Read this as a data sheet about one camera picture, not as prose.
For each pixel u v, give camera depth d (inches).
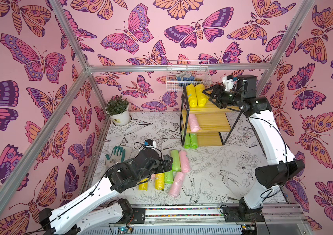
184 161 35.3
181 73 36.7
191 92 30.6
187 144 37.5
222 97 24.6
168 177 32.5
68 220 15.5
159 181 32.7
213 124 35.5
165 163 23.7
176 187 31.3
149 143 24.3
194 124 33.7
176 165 34.7
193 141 38.3
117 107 39.1
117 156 36.3
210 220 28.7
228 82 25.9
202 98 28.8
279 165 17.1
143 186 31.5
